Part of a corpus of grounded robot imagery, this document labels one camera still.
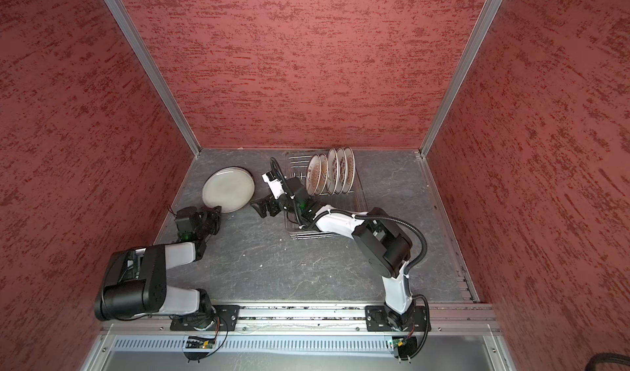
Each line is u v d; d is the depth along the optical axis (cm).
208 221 80
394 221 46
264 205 76
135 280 45
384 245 50
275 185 76
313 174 103
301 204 69
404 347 71
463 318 76
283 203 76
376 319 74
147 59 87
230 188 97
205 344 71
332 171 101
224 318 73
